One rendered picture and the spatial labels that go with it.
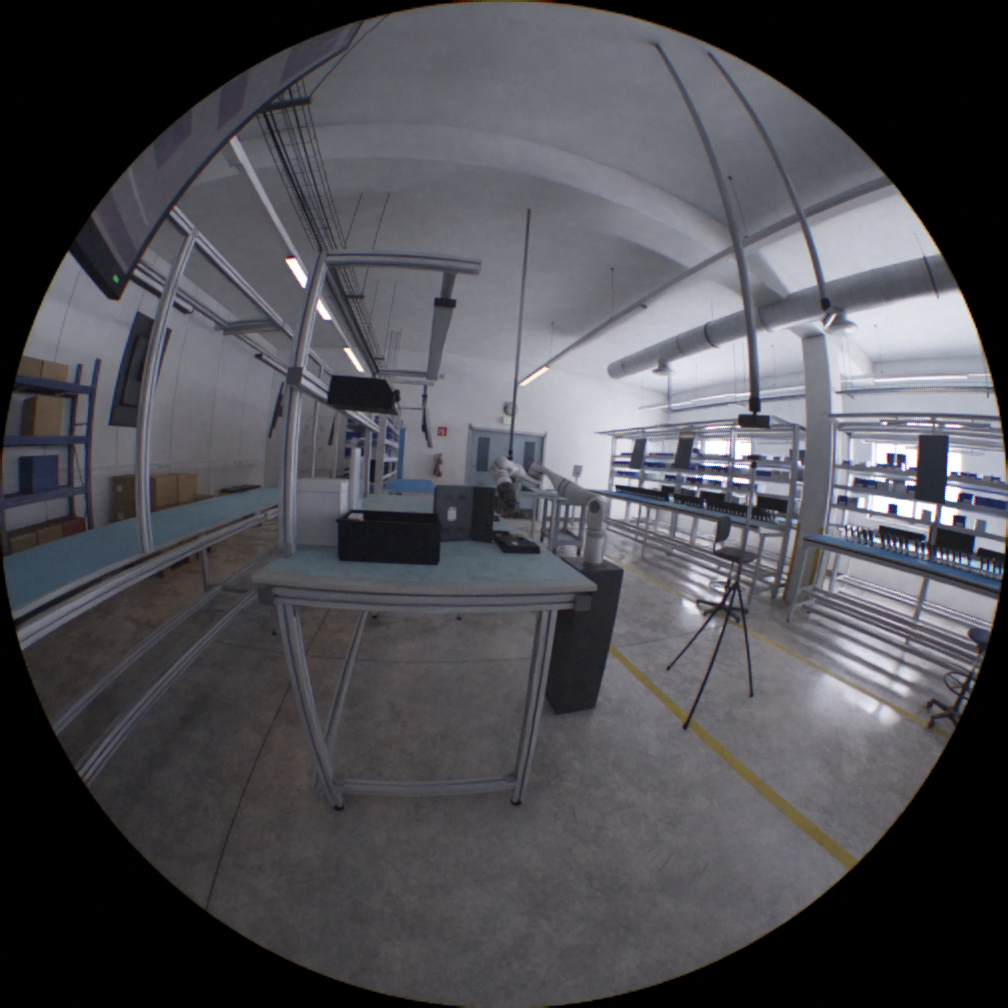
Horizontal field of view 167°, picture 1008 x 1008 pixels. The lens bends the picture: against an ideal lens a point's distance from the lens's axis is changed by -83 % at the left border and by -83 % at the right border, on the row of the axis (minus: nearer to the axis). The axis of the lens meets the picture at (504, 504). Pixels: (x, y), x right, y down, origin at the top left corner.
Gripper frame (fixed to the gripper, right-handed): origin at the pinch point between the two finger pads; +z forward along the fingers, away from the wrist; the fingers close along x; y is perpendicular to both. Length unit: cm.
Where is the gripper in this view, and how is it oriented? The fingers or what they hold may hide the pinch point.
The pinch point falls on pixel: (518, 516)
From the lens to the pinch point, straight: 141.1
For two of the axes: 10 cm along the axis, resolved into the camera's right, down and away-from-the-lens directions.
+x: 2.1, -7.5, -6.3
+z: 1.7, 6.6, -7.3
